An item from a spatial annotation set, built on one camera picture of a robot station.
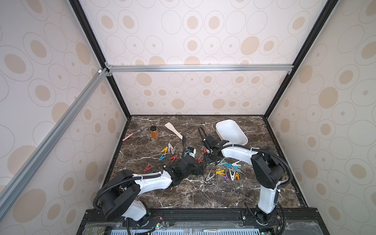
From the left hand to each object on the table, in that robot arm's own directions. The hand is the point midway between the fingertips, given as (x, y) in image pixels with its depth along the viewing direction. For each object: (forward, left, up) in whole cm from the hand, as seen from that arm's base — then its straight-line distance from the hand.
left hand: (205, 164), depth 83 cm
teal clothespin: (+2, -20, -7) cm, 21 cm away
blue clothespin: (+9, +27, -9) cm, 30 cm away
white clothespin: (+14, +20, -8) cm, 26 cm away
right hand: (+9, -7, -9) cm, 14 cm away
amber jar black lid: (+25, +33, -1) cm, 42 cm away
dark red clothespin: (+2, +35, -9) cm, 36 cm away
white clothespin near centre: (-5, -3, -9) cm, 10 cm away
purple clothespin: (-4, -13, -8) cm, 16 cm away
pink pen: (+23, +57, -9) cm, 62 cm away
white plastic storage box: (+34, -21, -10) cm, 41 cm away
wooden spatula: (+34, +22, -10) cm, 42 cm away
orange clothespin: (-3, -20, -8) cm, 21 cm away
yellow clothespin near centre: (-1, -9, -9) cm, 13 cm away
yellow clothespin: (+14, +26, -9) cm, 31 cm away
